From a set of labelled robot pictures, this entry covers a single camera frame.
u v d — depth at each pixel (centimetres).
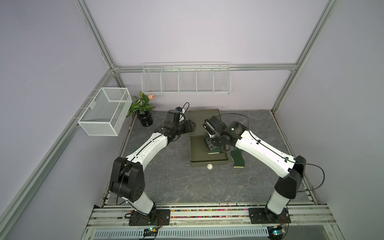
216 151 66
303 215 76
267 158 46
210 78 103
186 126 77
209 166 74
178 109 79
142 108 92
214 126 57
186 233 158
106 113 83
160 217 74
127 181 44
